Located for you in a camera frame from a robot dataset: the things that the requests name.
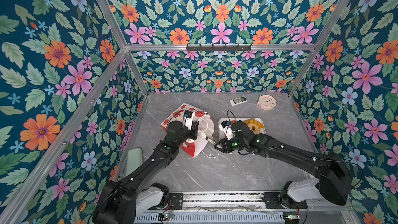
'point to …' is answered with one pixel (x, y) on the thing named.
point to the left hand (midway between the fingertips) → (200, 119)
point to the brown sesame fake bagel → (254, 127)
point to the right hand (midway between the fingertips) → (216, 144)
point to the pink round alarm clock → (266, 102)
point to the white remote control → (238, 100)
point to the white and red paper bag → (193, 118)
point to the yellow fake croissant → (252, 120)
